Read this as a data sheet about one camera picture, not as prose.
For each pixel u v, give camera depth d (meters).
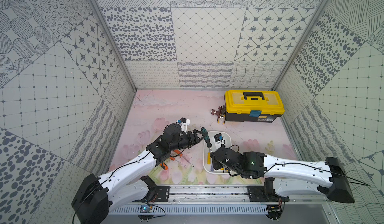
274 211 0.72
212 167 0.65
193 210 0.70
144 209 0.71
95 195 0.39
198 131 0.69
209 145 0.74
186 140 0.67
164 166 0.81
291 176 0.46
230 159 0.51
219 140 0.64
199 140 0.67
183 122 0.72
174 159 0.86
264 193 0.66
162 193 0.74
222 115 1.04
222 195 0.75
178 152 0.88
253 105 0.90
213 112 1.04
